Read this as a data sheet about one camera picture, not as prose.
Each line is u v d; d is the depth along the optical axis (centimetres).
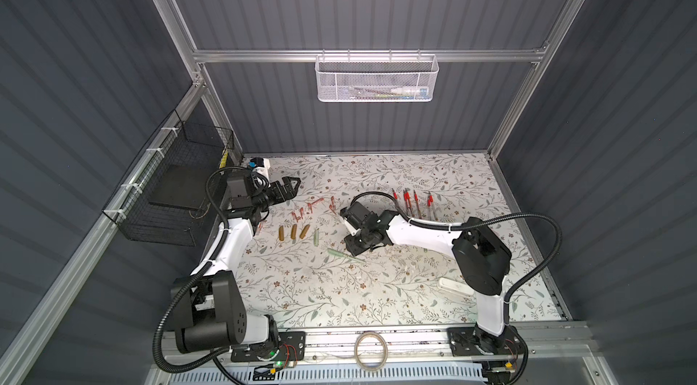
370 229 69
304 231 96
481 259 50
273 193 75
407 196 105
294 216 101
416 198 105
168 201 70
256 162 75
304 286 85
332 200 105
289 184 77
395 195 106
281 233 96
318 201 105
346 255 89
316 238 94
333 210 103
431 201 105
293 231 96
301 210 102
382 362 71
